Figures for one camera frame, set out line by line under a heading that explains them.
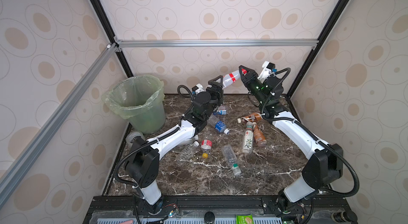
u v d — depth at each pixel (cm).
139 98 101
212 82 68
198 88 72
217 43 90
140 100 101
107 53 82
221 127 97
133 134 97
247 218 69
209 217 63
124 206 75
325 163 43
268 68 66
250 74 64
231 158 89
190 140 93
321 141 46
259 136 94
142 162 45
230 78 71
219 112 106
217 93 66
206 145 89
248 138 90
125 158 42
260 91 63
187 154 87
